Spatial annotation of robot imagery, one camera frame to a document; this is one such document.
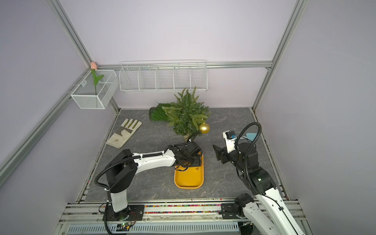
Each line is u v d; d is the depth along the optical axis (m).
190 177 0.82
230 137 0.58
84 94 0.81
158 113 1.12
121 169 0.50
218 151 0.61
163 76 1.02
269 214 0.45
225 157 0.61
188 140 0.71
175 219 0.72
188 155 0.68
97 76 0.90
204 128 0.75
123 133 1.05
